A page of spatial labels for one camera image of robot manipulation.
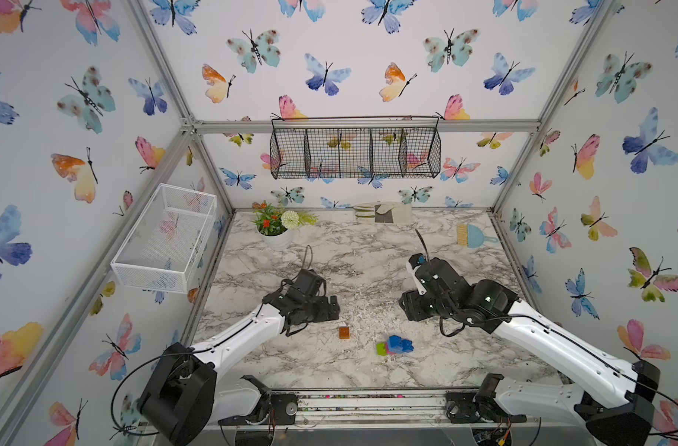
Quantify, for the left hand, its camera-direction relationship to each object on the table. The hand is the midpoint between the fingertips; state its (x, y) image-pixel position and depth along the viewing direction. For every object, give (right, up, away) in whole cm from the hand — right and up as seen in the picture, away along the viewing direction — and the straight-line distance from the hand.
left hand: (330, 309), depth 85 cm
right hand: (+21, +6, -13) cm, 26 cm away
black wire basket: (+7, +53, +13) cm, 55 cm away
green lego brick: (+15, -11, -3) cm, 19 cm away
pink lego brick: (+17, -10, -5) cm, 20 cm away
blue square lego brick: (+23, -10, -3) cm, 25 cm away
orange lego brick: (+4, -8, +1) cm, 9 cm away
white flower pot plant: (-20, +26, +11) cm, 35 cm away
